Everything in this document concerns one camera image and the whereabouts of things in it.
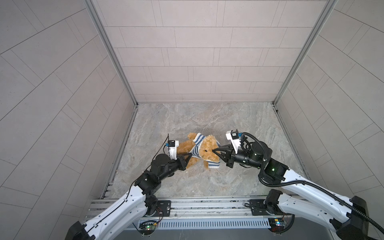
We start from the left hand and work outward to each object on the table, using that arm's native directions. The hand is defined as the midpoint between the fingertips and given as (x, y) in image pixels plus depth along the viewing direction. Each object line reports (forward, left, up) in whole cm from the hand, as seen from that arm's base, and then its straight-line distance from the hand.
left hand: (194, 155), depth 74 cm
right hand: (-4, -8, +11) cm, 15 cm away
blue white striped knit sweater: (0, 0, +5) cm, 5 cm away
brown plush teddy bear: (-1, -6, +14) cm, 15 cm away
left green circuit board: (-28, +20, -12) cm, 37 cm away
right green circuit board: (-27, -39, -15) cm, 49 cm away
